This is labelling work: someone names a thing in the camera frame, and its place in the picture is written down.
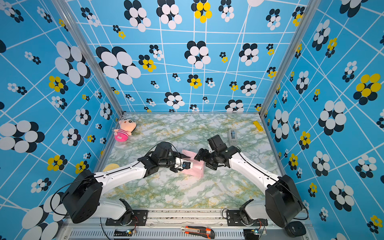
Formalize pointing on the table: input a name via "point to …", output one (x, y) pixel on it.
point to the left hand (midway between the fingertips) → (190, 157)
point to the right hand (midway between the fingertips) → (200, 160)
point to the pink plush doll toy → (127, 126)
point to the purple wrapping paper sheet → (198, 167)
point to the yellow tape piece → (258, 125)
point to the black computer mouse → (295, 228)
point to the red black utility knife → (199, 231)
